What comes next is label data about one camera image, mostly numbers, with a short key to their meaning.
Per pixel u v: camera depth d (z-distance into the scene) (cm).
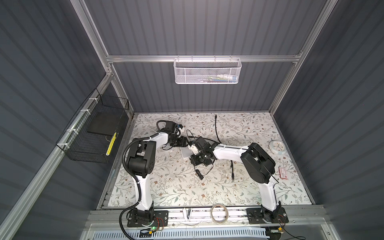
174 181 87
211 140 105
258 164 54
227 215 74
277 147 97
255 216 73
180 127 95
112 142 69
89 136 73
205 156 71
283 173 87
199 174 87
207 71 124
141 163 54
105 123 77
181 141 90
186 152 91
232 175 87
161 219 72
